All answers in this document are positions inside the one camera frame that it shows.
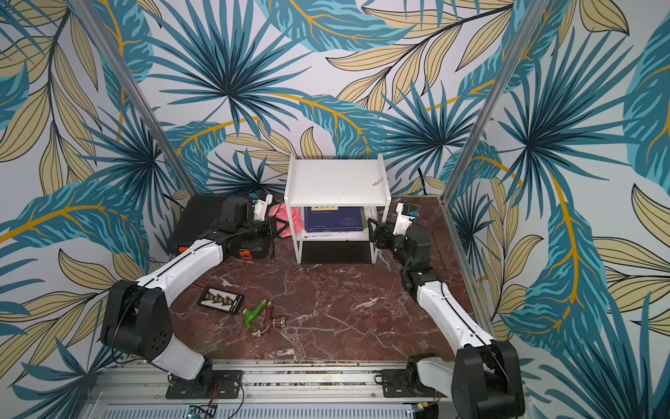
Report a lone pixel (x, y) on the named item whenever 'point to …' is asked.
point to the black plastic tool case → (201, 213)
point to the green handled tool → (250, 314)
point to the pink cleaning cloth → (282, 214)
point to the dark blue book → (333, 218)
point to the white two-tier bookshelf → (338, 183)
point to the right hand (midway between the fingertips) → (378, 220)
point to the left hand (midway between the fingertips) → (287, 225)
